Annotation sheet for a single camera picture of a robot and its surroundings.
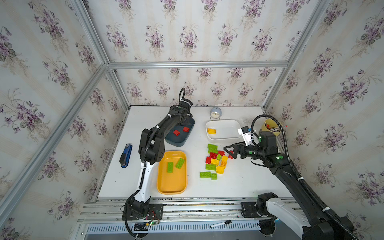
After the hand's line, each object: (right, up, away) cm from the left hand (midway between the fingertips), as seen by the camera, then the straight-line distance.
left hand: (182, 120), depth 100 cm
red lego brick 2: (+2, -6, +4) cm, 7 cm away
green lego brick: (-7, -28, -12) cm, 31 cm away
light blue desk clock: (+24, +5, +8) cm, 26 cm away
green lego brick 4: (+14, -31, -15) cm, 38 cm away
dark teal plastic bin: (-2, -10, +3) cm, 11 cm away
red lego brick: (-4, -9, +4) cm, 10 cm away
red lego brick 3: (+31, -23, -8) cm, 39 cm away
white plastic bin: (+29, -8, +7) cm, 31 cm away
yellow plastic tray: (-5, -31, -14) cm, 34 cm away
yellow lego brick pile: (+23, -29, -15) cm, 40 cm away
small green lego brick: (+19, -32, -16) cm, 41 cm away
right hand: (+25, -14, -26) cm, 38 cm away
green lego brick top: (+20, -18, -4) cm, 27 cm away
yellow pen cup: (+58, -3, -5) cm, 58 cm away
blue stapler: (-34, -22, -11) cm, 42 cm away
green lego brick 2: (-1, -27, -9) cm, 28 cm away
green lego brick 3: (+18, -28, -12) cm, 35 cm away
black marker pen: (+23, -49, -30) cm, 62 cm away
